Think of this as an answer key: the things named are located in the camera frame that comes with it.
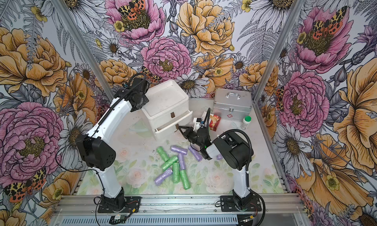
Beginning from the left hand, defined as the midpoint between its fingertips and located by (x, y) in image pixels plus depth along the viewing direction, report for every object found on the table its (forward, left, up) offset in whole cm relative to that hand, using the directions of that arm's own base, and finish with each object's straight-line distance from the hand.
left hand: (141, 106), depth 86 cm
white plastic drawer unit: (-2, -16, +1) cm, 16 cm away
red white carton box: (+3, -45, -20) cm, 50 cm away
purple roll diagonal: (-20, -32, -21) cm, 44 cm away
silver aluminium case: (+9, -57, -9) cm, 58 cm away
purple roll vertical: (-24, -23, -21) cm, 40 cm away
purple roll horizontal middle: (-17, -21, -21) cm, 35 cm away
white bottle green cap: (-1, -65, -15) cm, 67 cm away
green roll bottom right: (-35, -25, -21) cm, 48 cm away
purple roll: (-35, -11, -21) cm, 42 cm away
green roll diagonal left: (-25, -16, -21) cm, 36 cm away
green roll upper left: (-20, -12, -21) cm, 32 cm away
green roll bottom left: (-31, -20, -21) cm, 42 cm away
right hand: (-8, -21, -12) cm, 25 cm away
